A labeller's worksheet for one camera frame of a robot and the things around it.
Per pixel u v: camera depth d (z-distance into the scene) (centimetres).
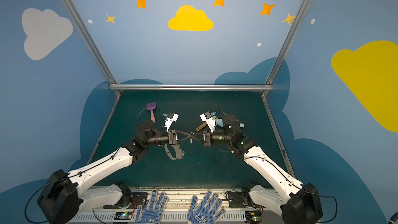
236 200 75
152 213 70
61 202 39
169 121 68
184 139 68
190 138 69
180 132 68
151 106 111
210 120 65
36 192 38
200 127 101
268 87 116
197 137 69
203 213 71
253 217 71
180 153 91
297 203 38
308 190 40
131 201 73
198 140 68
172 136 63
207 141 62
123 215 71
